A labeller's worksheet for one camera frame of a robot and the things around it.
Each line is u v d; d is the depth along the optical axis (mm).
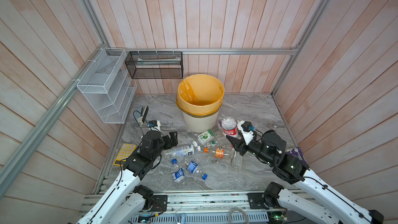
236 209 719
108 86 725
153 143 554
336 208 423
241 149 581
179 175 779
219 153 842
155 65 1040
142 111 1071
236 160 872
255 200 733
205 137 928
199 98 1042
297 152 880
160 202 731
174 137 691
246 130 544
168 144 672
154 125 660
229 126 612
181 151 853
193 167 795
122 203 516
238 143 584
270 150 531
